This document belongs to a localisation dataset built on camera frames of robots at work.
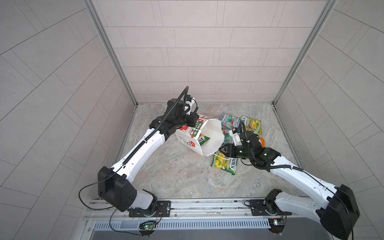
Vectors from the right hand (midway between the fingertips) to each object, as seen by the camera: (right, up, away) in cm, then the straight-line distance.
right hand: (220, 151), depth 76 cm
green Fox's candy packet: (-9, +3, +15) cm, 18 cm away
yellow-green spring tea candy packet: (+25, +12, +24) cm, 37 cm away
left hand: (-9, +19, -2) cm, 21 cm away
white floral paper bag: (-4, +10, +14) cm, 18 cm away
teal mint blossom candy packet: (+10, +14, +26) cm, 31 cm away
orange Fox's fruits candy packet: (+29, +1, +17) cm, 34 cm away
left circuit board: (-34, -30, -11) cm, 47 cm away
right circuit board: (+25, -32, -8) cm, 42 cm away
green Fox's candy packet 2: (+1, -8, +8) cm, 11 cm away
